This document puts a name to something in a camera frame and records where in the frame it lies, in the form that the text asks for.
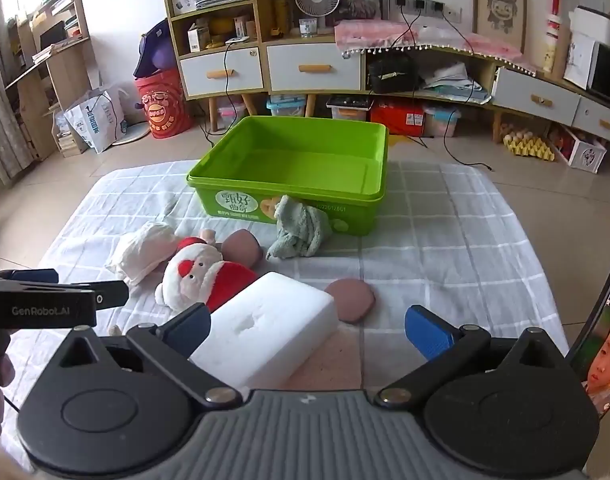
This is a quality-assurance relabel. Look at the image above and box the black power cable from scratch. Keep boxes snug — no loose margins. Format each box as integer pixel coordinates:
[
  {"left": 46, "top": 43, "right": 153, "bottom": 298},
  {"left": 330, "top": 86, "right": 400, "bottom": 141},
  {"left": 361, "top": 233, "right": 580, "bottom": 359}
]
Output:
[{"left": 200, "top": 42, "right": 236, "bottom": 148}]

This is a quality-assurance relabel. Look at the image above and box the green plastic bin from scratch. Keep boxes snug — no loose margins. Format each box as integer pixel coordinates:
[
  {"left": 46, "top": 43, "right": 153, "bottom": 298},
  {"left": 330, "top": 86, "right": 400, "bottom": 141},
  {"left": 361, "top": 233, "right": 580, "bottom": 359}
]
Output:
[{"left": 186, "top": 116, "right": 390, "bottom": 237}]

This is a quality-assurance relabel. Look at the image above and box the clear box blue lid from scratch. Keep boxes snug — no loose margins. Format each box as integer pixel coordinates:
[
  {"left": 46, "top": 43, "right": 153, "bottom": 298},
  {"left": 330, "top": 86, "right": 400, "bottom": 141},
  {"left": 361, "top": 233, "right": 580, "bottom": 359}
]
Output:
[{"left": 266, "top": 95, "right": 306, "bottom": 118}]

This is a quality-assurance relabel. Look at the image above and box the clear storage box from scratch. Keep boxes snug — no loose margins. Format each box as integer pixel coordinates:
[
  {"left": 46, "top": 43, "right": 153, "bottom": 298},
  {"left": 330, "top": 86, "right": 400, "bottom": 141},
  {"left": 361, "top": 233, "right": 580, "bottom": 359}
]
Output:
[{"left": 424, "top": 105, "right": 460, "bottom": 137}]

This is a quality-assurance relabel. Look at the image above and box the white shopping bag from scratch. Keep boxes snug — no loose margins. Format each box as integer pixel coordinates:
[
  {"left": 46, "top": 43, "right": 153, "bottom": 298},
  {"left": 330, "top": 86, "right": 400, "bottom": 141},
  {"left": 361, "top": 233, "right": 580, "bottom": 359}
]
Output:
[{"left": 64, "top": 87, "right": 127, "bottom": 155}]

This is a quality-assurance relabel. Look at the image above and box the wooden bookshelf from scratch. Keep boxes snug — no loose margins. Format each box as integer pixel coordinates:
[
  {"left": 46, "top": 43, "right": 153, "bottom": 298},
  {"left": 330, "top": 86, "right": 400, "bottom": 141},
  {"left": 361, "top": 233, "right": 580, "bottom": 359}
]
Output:
[{"left": 5, "top": 0, "right": 103, "bottom": 161}]

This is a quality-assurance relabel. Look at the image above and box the santa plush toy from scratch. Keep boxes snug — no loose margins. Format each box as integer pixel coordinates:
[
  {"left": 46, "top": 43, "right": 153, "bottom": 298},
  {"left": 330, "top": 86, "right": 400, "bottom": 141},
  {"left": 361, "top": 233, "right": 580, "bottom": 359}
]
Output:
[{"left": 155, "top": 229, "right": 258, "bottom": 313}]

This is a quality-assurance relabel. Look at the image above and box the black bag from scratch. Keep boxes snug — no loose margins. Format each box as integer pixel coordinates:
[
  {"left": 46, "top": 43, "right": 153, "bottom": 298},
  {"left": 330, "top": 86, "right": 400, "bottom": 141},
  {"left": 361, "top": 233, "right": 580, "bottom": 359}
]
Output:
[{"left": 367, "top": 52, "right": 420, "bottom": 93}]

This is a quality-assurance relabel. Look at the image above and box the red cardboard box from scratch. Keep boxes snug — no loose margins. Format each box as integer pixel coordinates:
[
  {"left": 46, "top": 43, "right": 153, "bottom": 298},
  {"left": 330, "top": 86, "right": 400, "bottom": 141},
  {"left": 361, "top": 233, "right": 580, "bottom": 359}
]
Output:
[{"left": 370, "top": 97, "right": 426, "bottom": 136}]

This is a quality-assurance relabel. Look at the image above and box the clear box pink lid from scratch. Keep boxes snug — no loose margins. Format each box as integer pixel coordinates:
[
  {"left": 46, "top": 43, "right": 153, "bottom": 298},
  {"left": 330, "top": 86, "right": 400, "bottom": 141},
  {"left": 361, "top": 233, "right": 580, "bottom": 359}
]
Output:
[{"left": 217, "top": 104, "right": 246, "bottom": 133}]

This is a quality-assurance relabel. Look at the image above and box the tall wooden shelf cabinet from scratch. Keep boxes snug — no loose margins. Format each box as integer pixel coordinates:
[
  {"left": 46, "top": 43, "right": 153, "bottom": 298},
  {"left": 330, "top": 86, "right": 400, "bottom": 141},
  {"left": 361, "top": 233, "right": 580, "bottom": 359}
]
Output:
[{"left": 161, "top": 0, "right": 267, "bottom": 133}]

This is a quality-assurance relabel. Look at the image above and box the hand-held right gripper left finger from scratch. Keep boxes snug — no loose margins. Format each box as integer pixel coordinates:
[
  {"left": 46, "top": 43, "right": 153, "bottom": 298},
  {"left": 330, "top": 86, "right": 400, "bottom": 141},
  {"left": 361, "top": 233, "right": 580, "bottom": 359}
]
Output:
[{"left": 50, "top": 302, "right": 243, "bottom": 408}]

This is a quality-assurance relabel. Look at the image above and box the white appliance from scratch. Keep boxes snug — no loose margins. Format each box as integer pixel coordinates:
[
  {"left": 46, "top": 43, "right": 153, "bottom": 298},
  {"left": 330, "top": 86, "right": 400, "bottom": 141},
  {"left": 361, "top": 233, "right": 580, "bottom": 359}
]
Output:
[{"left": 570, "top": 6, "right": 610, "bottom": 51}]

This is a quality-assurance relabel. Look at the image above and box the white table cloth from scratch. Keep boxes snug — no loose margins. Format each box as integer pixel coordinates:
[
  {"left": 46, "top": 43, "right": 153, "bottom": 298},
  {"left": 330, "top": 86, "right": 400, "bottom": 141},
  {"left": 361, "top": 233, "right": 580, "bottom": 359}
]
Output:
[{"left": 0, "top": 160, "right": 570, "bottom": 461}]

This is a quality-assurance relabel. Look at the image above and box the paper drawing sheet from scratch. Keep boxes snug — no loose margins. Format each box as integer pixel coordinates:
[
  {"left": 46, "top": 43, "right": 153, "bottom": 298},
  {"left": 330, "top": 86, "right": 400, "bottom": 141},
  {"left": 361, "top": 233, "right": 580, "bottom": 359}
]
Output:
[{"left": 564, "top": 37, "right": 600, "bottom": 88}]

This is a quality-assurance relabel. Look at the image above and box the small white box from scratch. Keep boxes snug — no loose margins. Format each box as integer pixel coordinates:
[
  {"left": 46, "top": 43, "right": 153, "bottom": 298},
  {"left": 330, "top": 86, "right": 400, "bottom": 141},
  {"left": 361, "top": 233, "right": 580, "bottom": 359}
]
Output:
[{"left": 187, "top": 25, "right": 211, "bottom": 52}]

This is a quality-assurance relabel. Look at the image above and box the yellow egg tray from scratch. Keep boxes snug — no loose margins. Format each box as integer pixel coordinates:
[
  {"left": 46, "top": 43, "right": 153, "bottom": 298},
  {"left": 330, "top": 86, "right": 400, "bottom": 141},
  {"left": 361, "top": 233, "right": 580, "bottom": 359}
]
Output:
[{"left": 502, "top": 125, "right": 556, "bottom": 162}]

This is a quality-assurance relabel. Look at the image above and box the red fabric hamper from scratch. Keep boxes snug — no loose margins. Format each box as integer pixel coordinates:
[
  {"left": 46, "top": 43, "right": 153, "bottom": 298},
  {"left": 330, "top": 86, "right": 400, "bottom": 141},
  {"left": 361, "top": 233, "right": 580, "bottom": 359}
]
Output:
[{"left": 135, "top": 67, "right": 192, "bottom": 139}]

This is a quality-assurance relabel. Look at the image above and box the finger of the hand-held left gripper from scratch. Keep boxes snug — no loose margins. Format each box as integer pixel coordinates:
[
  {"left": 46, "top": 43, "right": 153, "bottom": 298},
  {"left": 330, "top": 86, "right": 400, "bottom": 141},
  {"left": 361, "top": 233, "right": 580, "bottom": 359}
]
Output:
[
  {"left": 0, "top": 280, "right": 130, "bottom": 309},
  {"left": 0, "top": 268, "right": 60, "bottom": 286}
]

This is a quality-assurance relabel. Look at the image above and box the green towel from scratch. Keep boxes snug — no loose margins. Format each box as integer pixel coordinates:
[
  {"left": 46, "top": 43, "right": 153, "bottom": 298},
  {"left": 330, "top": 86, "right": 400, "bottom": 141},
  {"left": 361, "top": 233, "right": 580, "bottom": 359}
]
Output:
[{"left": 266, "top": 194, "right": 333, "bottom": 261}]

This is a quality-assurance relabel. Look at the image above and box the white round fan base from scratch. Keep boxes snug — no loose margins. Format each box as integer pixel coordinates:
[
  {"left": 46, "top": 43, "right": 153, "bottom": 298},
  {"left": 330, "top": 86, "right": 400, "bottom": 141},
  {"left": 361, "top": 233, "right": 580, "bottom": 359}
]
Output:
[{"left": 112, "top": 122, "right": 151, "bottom": 147}]

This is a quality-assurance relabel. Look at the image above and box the folded clothes pile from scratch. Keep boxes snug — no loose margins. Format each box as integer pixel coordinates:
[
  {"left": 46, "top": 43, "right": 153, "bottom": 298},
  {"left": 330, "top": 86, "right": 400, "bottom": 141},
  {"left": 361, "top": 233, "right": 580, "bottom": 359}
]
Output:
[{"left": 420, "top": 62, "right": 490, "bottom": 103}]

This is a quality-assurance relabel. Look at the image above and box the wall socket strip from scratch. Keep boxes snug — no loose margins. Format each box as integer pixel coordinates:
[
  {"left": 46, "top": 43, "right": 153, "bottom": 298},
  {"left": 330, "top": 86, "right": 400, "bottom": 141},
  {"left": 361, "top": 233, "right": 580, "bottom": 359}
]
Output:
[{"left": 395, "top": 0, "right": 460, "bottom": 21}]

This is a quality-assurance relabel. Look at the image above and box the black floor cable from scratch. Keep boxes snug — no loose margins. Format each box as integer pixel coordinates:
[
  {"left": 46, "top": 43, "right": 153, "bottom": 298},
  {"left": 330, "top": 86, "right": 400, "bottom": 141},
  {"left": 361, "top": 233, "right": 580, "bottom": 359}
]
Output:
[{"left": 405, "top": 135, "right": 493, "bottom": 171}]

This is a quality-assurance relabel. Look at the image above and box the framed cartoon drawing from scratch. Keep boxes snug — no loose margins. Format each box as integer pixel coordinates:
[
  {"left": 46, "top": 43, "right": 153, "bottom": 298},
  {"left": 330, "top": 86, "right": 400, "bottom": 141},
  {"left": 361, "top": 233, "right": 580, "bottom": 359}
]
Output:
[{"left": 472, "top": 0, "right": 528, "bottom": 53}]

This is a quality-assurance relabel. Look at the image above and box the white printed carton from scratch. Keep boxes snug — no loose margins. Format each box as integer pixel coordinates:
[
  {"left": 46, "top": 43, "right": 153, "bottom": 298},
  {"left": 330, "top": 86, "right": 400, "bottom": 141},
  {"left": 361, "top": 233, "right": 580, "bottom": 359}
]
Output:
[{"left": 550, "top": 127, "right": 608, "bottom": 175}]

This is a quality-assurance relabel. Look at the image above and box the curtain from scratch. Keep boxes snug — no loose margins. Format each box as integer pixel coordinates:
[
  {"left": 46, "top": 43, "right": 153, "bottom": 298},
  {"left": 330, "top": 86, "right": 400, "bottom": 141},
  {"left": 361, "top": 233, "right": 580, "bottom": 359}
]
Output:
[{"left": 0, "top": 25, "right": 33, "bottom": 176}]

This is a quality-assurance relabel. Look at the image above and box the white foam block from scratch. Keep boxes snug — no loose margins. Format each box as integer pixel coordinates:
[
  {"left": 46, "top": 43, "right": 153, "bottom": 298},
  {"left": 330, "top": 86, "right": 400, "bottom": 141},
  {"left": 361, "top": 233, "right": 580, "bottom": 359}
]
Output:
[{"left": 190, "top": 271, "right": 338, "bottom": 391}]

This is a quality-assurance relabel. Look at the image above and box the clear box orange base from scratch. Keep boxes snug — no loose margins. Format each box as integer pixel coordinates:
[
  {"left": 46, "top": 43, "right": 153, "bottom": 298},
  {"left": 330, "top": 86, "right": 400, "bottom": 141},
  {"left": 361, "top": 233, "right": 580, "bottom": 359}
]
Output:
[{"left": 326, "top": 95, "right": 373, "bottom": 122}]

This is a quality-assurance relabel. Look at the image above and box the low wooden cabinet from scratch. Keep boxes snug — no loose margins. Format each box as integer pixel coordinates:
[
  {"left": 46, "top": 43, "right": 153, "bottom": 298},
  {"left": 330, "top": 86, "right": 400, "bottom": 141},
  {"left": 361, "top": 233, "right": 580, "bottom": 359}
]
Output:
[{"left": 264, "top": 35, "right": 610, "bottom": 148}]

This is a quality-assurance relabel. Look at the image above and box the pink cloth with tassels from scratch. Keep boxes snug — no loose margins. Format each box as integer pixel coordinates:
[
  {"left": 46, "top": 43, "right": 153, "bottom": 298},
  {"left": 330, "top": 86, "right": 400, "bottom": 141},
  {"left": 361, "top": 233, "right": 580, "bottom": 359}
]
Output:
[{"left": 334, "top": 21, "right": 536, "bottom": 76}]

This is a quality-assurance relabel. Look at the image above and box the white cloth pouch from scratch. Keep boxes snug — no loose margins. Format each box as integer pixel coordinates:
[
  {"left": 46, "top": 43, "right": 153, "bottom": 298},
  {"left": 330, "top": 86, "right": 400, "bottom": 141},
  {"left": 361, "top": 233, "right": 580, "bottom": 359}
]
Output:
[{"left": 105, "top": 222, "right": 178, "bottom": 288}]

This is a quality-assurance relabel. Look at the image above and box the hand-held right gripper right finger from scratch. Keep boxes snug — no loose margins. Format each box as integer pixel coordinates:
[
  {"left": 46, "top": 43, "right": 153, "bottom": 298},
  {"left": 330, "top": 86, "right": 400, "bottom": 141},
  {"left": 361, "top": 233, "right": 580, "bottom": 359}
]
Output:
[{"left": 375, "top": 304, "right": 568, "bottom": 408}]

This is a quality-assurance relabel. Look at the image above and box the book with child photo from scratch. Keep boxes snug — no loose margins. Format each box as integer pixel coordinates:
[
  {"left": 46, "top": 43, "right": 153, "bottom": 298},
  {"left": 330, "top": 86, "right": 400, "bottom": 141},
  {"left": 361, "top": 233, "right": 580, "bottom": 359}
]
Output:
[{"left": 567, "top": 241, "right": 610, "bottom": 418}]

